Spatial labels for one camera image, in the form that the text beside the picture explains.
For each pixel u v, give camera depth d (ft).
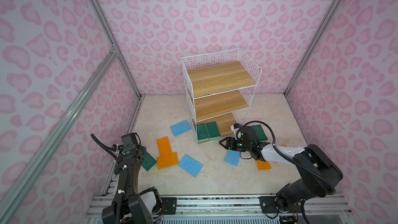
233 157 2.89
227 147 2.63
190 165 2.77
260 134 3.19
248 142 2.36
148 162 2.83
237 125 2.75
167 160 2.91
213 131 3.19
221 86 2.22
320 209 2.37
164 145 3.05
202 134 3.12
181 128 3.30
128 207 1.28
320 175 1.46
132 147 2.09
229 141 2.61
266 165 2.81
